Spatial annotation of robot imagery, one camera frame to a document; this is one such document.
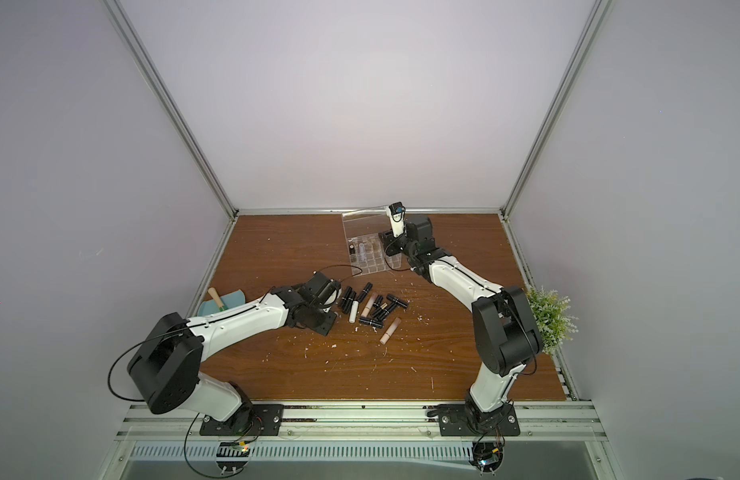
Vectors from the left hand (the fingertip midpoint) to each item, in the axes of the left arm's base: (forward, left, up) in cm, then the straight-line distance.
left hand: (334, 322), depth 87 cm
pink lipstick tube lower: (0, -18, -2) cm, 18 cm away
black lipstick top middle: (+11, -9, -1) cm, 14 cm away
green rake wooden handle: (+11, +42, -3) cm, 43 cm away
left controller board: (-32, +22, -7) cm, 40 cm away
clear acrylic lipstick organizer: (+26, -8, 0) cm, 28 cm away
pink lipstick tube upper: (+7, -10, -2) cm, 13 cm away
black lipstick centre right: (+5, -15, -3) cm, 16 cm away
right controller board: (-31, -40, -5) cm, 51 cm away
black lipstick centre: (+7, -13, -1) cm, 15 cm away
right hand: (+24, -16, +17) cm, 34 cm away
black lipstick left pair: (+9, -3, -2) cm, 9 cm away
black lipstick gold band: (+25, -3, +3) cm, 25 cm away
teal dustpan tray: (+8, +36, -3) cm, 37 cm away
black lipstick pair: (+9, -3, -2) cm, 9 cm away
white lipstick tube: (+5, -5, -2) cm, 7 cm away
